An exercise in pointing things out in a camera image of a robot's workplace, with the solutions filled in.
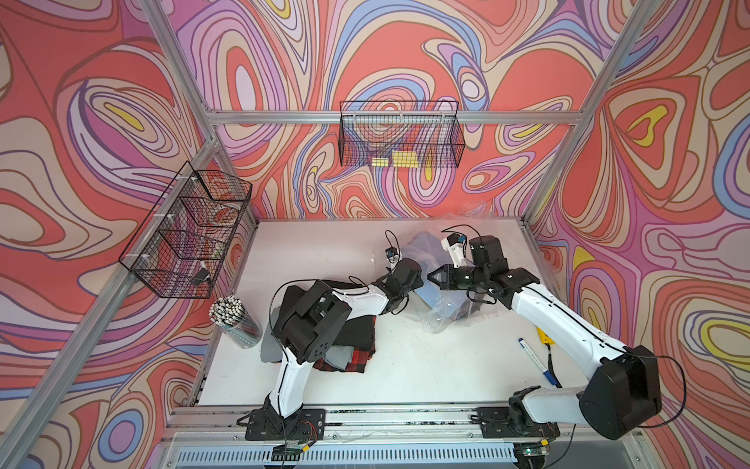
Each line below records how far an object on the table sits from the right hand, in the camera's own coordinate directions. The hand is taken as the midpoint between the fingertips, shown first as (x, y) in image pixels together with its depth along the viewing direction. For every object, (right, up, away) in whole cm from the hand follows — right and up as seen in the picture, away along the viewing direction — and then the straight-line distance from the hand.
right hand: (430, 284), depth 80 cm
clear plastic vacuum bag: (+1, +11, +17) cm, 20 cm away
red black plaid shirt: (-20, -21, +2) cm, 29 cm away
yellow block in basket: (-7, +39, +11) cm, 41 cm away
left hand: (0, +2, +15) cm, 15 cm away
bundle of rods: (-53, -7, -7) cm, 53 cm away
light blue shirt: (+3, -4, -7) cm, 8 cm away
